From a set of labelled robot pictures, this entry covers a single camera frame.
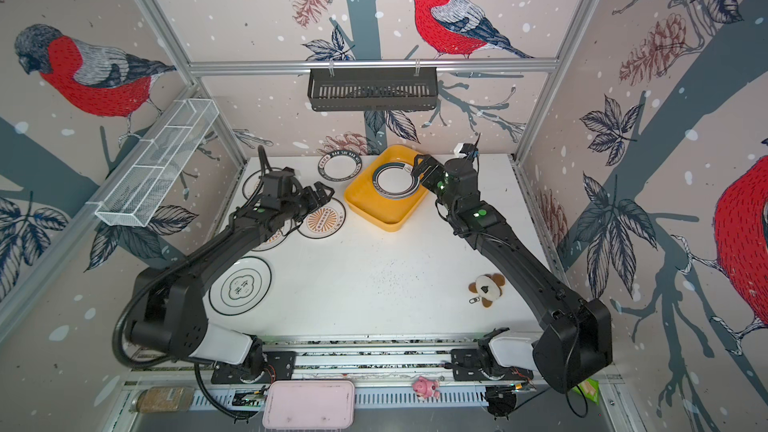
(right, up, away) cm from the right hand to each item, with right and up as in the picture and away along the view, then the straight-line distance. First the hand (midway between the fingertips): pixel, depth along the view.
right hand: (421, 166), depth 77 cm
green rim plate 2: (-29, +2, +42) cm, 52 cm away
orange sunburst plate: (-62, -5, +37) cm, 73 cm away
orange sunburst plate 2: (-31, -18, +25) cm, 44 cm away
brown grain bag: (-59, -54, -11) cm, 81 cm away
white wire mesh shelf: (-70, -6, -5) cm, 71 cm away
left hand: (-28, -8, +9) cm, 30 cm away
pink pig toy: (0, -53, -8) cm, 54 cm away
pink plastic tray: (-26, -56, -10) cm, 62 cm away
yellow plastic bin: (-9, -15, +24) cm, 30 cm away
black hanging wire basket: (-15, +30, +30) cm, 45 cm away
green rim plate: (-7, -3, +35) cm, 35 cm away
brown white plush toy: (+20, -34, +7) cm, 41 cm away
